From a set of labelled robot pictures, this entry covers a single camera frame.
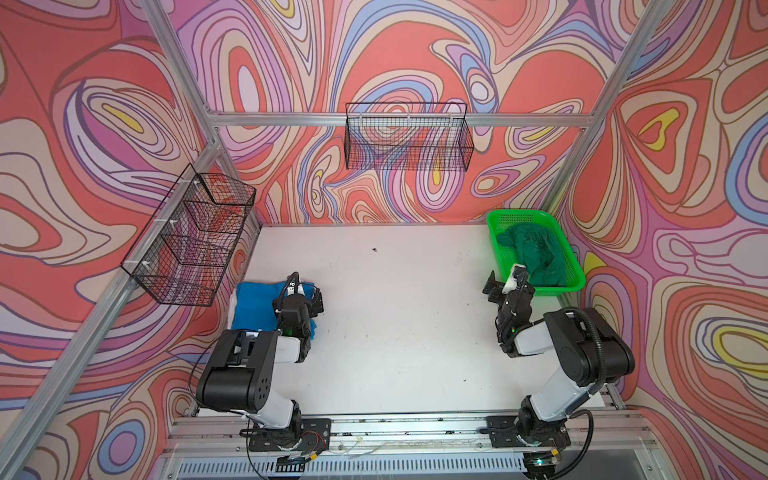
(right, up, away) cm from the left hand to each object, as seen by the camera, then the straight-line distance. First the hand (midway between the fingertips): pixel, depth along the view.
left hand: (304, 289), depth 93 cm
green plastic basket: (+72, +25, +25) cm, 80 cm away
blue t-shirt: (-13, -4, -7) cm, 16 cm away
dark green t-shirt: (+82, +12, +13) cm, 84 cm away
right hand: (+65, +3, 0) cm, 65 cm away
